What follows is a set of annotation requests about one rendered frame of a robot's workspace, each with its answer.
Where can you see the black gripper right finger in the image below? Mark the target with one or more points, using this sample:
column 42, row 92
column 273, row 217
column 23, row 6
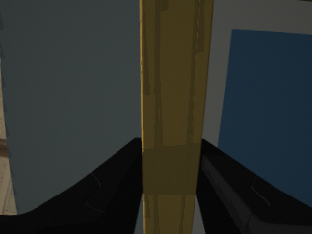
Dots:
column 234, row 200

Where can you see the wooden picture frame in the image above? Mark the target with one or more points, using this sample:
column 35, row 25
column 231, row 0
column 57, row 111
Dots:
column 237, row 73

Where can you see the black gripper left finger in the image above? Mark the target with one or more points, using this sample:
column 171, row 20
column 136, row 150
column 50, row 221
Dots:
column 107, row 201

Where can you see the dark grey wall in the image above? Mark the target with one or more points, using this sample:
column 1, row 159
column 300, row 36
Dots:
column 71, row 84

